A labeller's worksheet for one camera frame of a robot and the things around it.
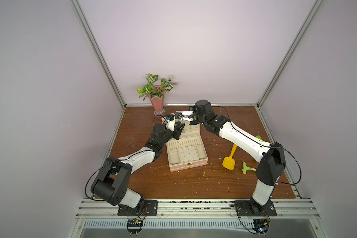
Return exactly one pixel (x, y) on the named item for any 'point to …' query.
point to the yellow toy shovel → (229, 162)
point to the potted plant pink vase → (156, 93)
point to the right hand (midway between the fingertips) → (192, 103)
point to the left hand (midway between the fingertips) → (183, 123)
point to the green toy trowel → (259, 137)
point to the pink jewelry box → (188, 151)
